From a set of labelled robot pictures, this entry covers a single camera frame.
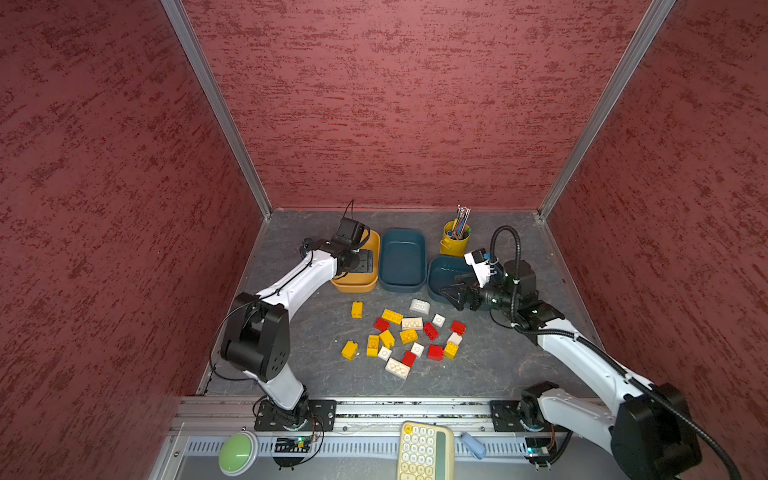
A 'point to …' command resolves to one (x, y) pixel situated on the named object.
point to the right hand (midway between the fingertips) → (446, 290)
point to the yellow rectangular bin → (358, 281)
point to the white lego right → (455, 338)
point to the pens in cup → (461, 221)
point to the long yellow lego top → (393, 316)
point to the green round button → (238, 453)
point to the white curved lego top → (420, 306)
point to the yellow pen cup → (454, 239)
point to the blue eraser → (475, 446)
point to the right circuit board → (537, 446)
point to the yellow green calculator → (426, 452)
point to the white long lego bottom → (397, 368)
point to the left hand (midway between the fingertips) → (356, 266)
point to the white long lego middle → (412, 323)
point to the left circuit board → (299, 444)
